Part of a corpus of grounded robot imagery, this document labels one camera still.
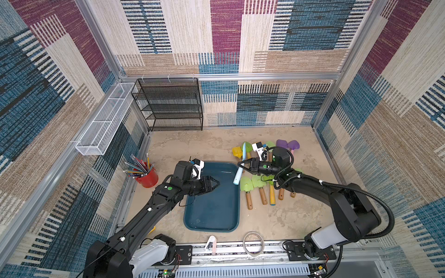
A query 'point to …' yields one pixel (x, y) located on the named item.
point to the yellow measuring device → (154, 228)
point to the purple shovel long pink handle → (282, 143)
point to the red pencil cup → (150, 180)
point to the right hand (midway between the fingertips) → (240, 167)
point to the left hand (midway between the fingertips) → (217, 184)
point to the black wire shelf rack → (170, 103)
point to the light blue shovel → (240, 171)
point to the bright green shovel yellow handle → (272, 198)
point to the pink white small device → (211, 245)
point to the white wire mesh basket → (97, 137)
